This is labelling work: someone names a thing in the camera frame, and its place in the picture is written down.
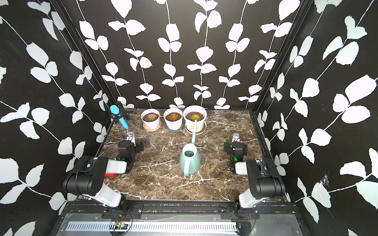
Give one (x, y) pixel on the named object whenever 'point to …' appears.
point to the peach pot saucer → (152, 130)
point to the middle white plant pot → (171, 125)
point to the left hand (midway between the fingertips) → (133, 137)
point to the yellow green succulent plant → (195, 117)
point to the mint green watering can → (190, 162)
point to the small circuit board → (121, 225)
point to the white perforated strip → (157, 226)
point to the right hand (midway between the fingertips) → (235, 139)
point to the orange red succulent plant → (173, 117)
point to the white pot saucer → (200, 132)
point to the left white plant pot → (151, 125)
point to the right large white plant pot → (195, 113)
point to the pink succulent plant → (150, 117)
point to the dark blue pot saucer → (168, 129)
